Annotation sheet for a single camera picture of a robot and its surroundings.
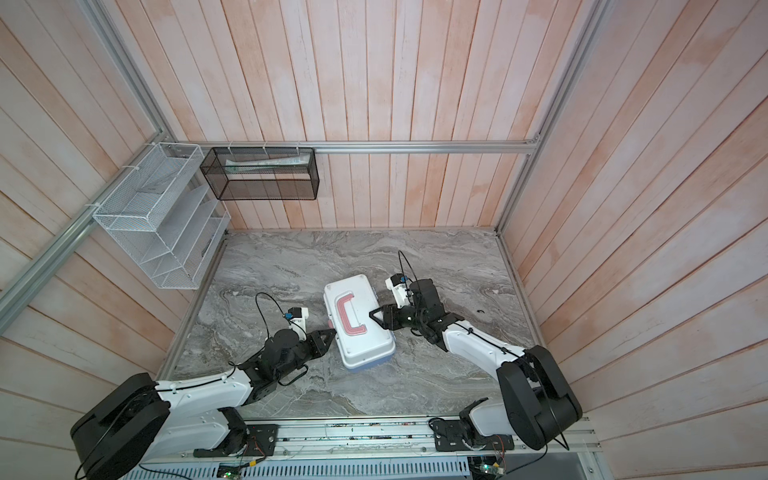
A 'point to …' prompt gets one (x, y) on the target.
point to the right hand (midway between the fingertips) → (376, 313)
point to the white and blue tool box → (362, 343)
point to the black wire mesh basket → (263, 173)
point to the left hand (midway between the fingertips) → (335, 338)
